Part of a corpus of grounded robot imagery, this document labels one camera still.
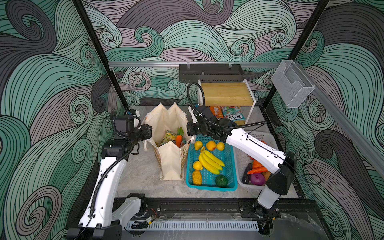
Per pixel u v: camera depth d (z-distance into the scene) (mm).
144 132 622
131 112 619
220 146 302
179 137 892
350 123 589
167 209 745
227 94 836
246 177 796
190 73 922
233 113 925
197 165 838
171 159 733
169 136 925
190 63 933
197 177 797
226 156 905
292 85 794
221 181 778
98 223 357
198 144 928
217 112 925
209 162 873
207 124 543
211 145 922
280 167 421
